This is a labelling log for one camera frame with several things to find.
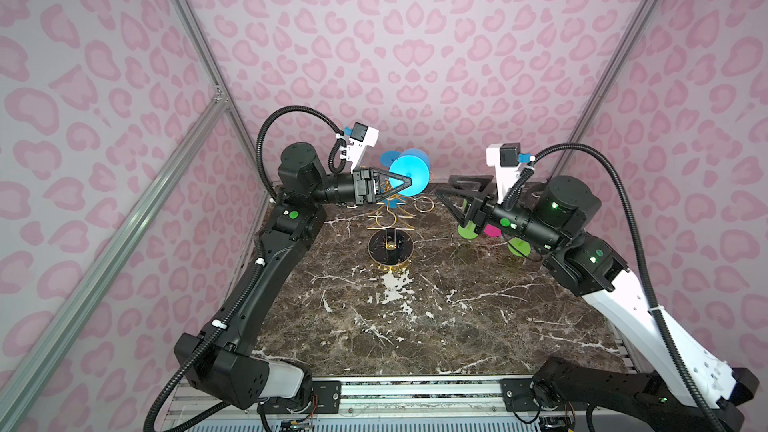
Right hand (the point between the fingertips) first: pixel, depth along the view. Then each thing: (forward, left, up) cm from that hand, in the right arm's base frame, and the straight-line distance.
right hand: (445, 186), depth 52 cm
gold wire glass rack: (+17, +11, -45) cm, 49 cm away
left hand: (+1, +6, 0) cm, 6 cm away
